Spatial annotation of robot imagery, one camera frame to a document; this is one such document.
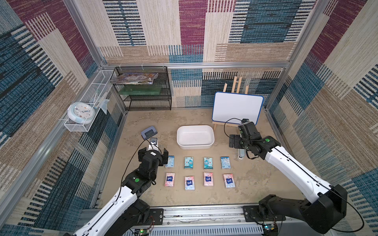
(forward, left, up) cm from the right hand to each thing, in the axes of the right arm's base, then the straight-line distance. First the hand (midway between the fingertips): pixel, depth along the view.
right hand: (237, 138), depth 81 cm
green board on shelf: (+34, +62, +8) cm, 71 cm away
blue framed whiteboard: (+21, -2, +2) cm, 22 cm away
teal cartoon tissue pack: (-7, +27, -15) cm, 32 cm away
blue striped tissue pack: (-7, +5, -16) cm, 18 cm away
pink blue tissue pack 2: (-17, +4, -16) cm, 24 cm away
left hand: (-6, +44, 0) cm, 44 cm away
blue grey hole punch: (+16, +55, -15) cm, 59 cm away
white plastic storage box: (+14, +22, -18) cm, 32 cm away
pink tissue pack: (-16, +37, -15) cm, 43 cm away
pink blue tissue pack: (-19, +26, -15) cm, 35 cm away
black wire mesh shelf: (+44, +67, -12) cm, 81 cm away
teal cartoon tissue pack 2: (-7, +15, -16) cm, 23 cm away
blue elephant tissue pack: (-6, +37, -15) cm, 41 cm away
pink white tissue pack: (-16, +16, -16) cm, 28 cm away
